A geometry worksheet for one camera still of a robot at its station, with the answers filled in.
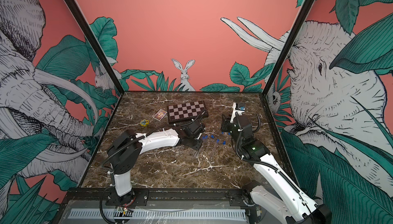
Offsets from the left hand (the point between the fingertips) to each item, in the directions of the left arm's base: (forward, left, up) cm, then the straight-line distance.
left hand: (200, 142), depth 89 cm
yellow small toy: (+17, +37, -3) cm, 41 cm away
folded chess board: (+24, +10, -1) cm, 26 cm away
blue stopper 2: (+5, -8, -4) cm, 10 cm away
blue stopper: (+1, -15, -4) cm, 15 cm away
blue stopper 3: (-10, -11, +27) cm, 31 cm away
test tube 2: (-4, -9, -4) cm, 11 cm away
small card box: (+23, +27, -2) cm, 35 cm away
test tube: (-6, +2, -4) cm, 7 cm away
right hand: (+4, -11, +24) cm, 26 cm away
